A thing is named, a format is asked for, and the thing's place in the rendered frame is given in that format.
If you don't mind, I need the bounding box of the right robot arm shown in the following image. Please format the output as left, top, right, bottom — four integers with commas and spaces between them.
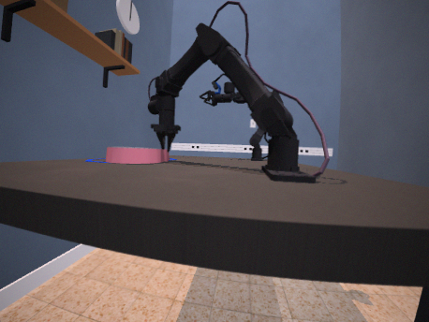
212, 81, 284, 161

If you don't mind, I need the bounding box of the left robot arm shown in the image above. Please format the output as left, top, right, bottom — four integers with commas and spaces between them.
148, 23, 316, 183

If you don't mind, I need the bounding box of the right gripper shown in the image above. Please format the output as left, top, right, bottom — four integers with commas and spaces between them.
200, 82, 224, 107

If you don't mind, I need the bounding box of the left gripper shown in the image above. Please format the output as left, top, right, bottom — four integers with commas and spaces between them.
151, 110, 181, 152

